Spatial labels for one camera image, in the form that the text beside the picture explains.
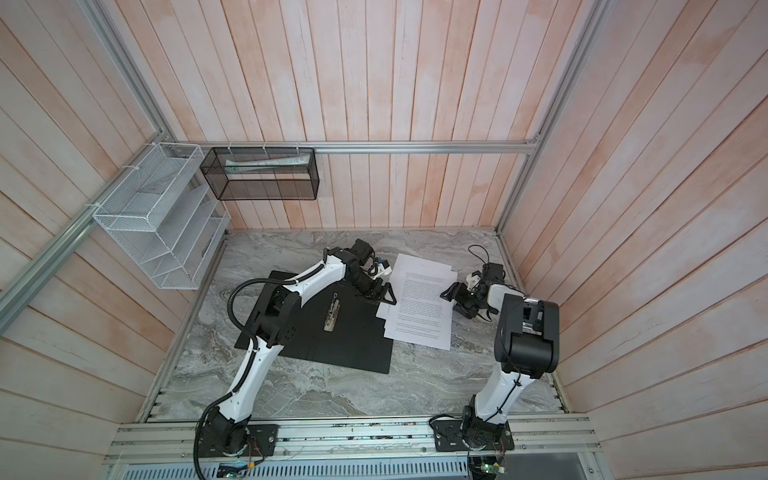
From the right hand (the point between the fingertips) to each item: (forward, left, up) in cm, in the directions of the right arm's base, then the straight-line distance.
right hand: (448, 299), depth 98 cm
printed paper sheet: (-5, +10, -2) cm, 11 cm away
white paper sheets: (+17, +11, -3) cm, 20 cm away
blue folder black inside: (-10, +36, -2) cm, 37 cm away
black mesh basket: (+36, +66, +24) cm, 79 cm away
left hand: (-4, +21, +3) cm, 21 cm away
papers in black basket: (+25, +69, +34) cm, 81 cm away
